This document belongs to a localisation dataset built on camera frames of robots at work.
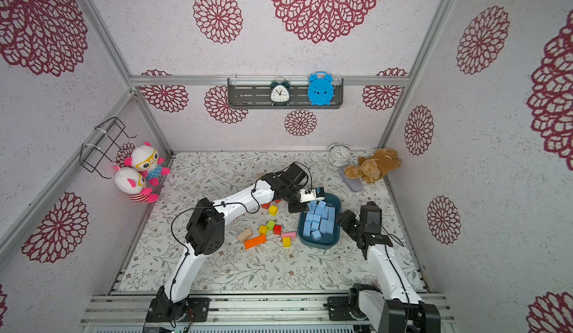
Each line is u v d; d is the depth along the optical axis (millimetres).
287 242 880
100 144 762
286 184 711
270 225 922
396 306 408
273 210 983
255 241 881
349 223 767
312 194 789
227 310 747
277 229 906
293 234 898
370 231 650
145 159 927
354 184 1032
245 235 886
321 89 898
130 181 834
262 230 921
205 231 547
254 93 928
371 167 945
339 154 1158
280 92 898
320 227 912
